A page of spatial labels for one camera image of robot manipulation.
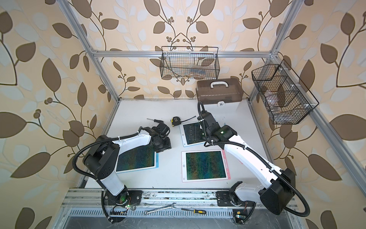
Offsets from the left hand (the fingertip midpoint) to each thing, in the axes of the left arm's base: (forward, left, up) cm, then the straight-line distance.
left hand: (168, 146), depth 90 cm
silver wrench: (-32, -5, -2) cm, 32 cm away
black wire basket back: (+47, -14, +31) cm, 58 cm away
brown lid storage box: (+30, -34, +17) cm, 48 cm away
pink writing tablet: (-11, -23, -2) cm, 25 cm away
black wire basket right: (+11, -64, +32) cm, 73 cm away
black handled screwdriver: (+22, +12, -1) cm, 25 cm away
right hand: (0, -17, +17) cm, 24 cm away
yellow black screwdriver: (-34, -20, -2) cm, 39 cm away
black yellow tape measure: (+21, -4, -1) cm, 22 cm away
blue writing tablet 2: (-7, +19, -4) cm, 21 cm away
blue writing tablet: (-6, -15, +25) cm, 29 cm away
